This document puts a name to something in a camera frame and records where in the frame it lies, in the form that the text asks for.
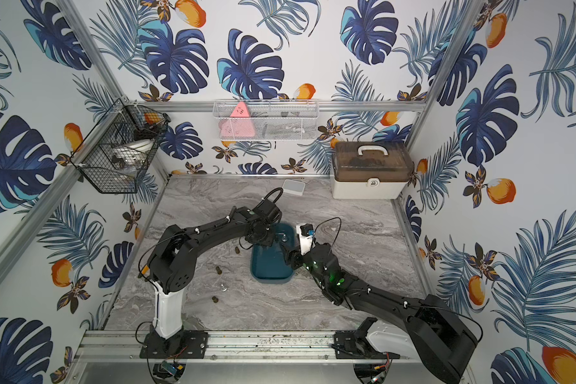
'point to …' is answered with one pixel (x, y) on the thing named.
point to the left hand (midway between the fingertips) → (267, 237)
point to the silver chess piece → (223, 287)
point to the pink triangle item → (238, 126)
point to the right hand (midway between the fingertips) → (290, 238)
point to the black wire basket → (114, 156)
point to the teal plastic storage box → (268, 263)
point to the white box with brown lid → (371, 170)
